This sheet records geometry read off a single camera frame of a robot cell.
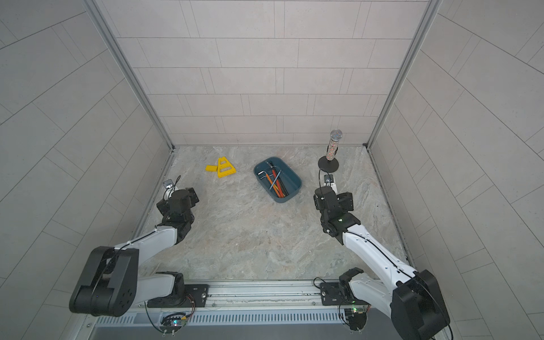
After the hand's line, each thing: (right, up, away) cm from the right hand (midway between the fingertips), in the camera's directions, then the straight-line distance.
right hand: (333, 192), depth 84 cm
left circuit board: (-55, -38, -19) cm, 69 cm away
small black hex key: (-29, +5, +18) cm, 34 cm away
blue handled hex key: (-24, +4, +17) cm, 29 cm away
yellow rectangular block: (-57, +9, +21) cm, 61 cm away
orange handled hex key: (-26, +3, +15) cm, 30 cm away
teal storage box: (-16, +3, +17) cm, 23 cm away
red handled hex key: (-23, +2, +15) cm, 27 cm away
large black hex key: (-20, 0, +15) cm, 25 cm away
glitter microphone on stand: (+4, +12, +23) cm, 26 cm away
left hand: (-63, +1, +4) cm, 63 cm away
